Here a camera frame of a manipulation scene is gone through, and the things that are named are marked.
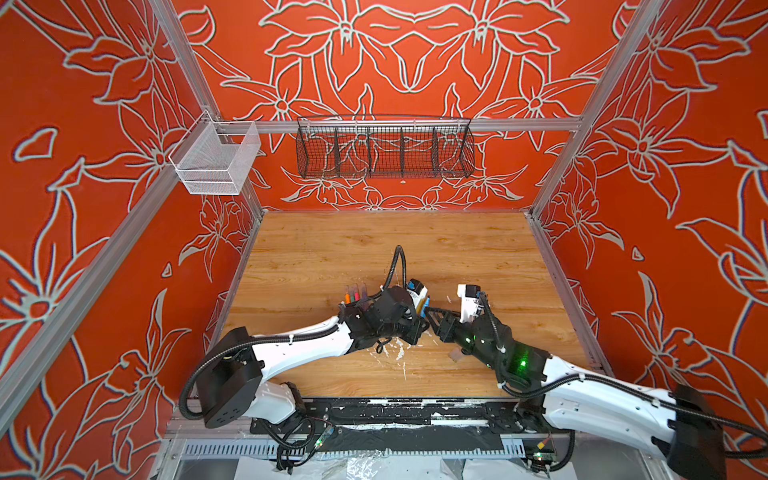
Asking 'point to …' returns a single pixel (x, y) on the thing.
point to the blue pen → (423, 313)
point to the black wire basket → (385, 146)
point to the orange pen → (347, 298)
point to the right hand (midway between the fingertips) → (422, 311)
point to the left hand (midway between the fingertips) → (429, 323)
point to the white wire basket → (205, 164)
